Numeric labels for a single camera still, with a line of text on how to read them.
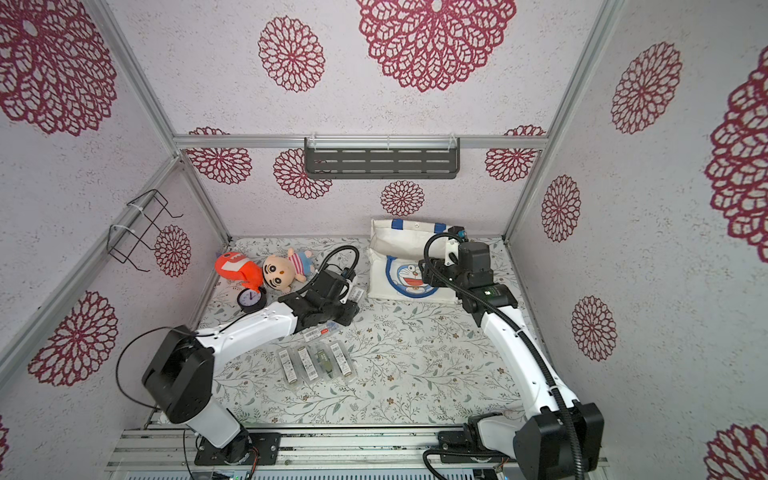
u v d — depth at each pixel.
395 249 1.00
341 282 0.70
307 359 0.87
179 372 0.44
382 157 0.96
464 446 0.73
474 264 0.56
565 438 0.37
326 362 0.87
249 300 1.00
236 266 1.02
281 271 1.00
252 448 0.73
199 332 0.48
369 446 0.76
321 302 0.67
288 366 0.85
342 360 0.87
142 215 0.79
